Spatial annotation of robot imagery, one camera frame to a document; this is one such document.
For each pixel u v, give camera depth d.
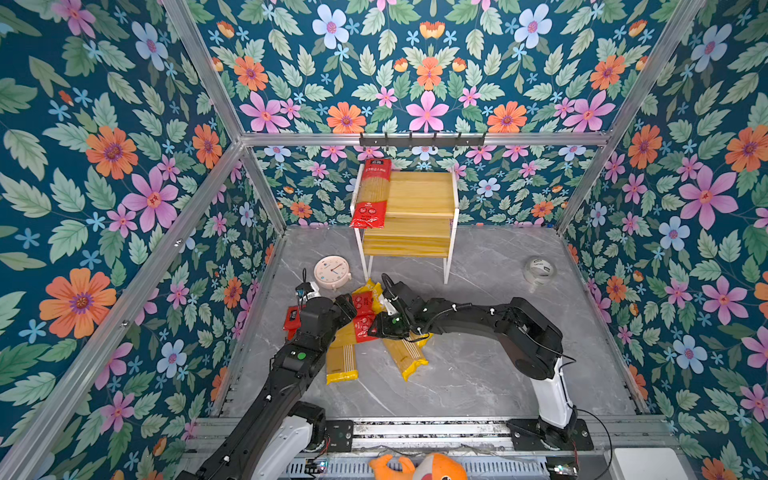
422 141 0.91
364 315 0.88
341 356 0.86
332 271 1.04
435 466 0.63
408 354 0.84
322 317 0.60
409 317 0.72
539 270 1.06
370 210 0.75
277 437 0.57
